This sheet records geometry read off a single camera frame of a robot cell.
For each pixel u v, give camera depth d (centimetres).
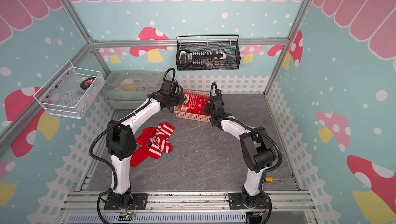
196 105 99
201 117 100
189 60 87
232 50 95
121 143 53
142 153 89
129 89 101
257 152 49
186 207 74
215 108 72
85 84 77
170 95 76
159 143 92
